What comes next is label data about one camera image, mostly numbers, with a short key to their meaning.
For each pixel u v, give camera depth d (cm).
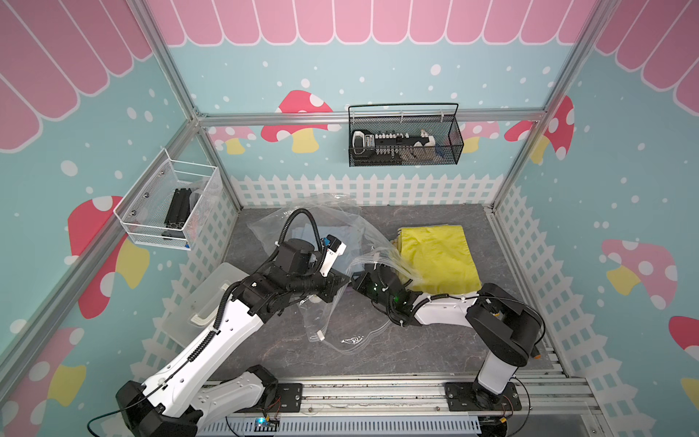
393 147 88
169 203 72
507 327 47
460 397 74
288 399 73
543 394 76
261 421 74
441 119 90
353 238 89
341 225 103
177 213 70
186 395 38
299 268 54
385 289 66
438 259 94
